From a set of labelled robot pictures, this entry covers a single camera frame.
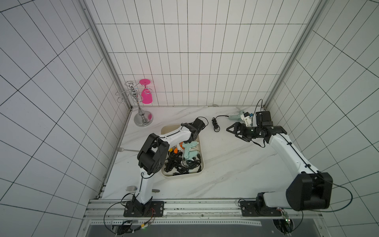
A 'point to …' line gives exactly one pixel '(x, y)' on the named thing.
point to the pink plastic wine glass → (146, 94)
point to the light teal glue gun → (187, 145)
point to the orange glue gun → (175, 150)
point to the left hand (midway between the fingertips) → (177, 133)
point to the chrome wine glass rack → (142, 118)
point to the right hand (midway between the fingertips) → (226, 131)
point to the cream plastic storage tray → (183, 159)
